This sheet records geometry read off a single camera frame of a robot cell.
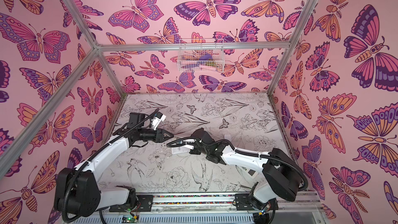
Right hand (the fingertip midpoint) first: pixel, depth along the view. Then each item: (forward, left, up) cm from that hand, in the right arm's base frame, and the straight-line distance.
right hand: (189, 135), depth 82 cm
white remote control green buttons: (-3, +6, -12) cm, 14 cm away
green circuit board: (-35, +28, -17) cm, 48 cm away
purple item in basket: (+42, -9, +20) cm, 47 cm away
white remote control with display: (-16, -33, -14) cm, 39 cm away
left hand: (-1, +8, +3) cm, 9 cm away
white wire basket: (+45, -6, +20) cm, 49 cm away
